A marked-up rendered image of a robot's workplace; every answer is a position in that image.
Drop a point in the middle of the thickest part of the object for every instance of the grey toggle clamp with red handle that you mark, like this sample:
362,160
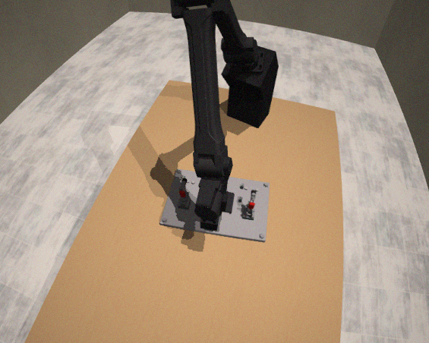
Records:
250,208

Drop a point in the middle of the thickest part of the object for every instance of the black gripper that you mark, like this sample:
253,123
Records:
229,204

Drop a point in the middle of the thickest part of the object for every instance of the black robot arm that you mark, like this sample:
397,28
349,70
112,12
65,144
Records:
211,161

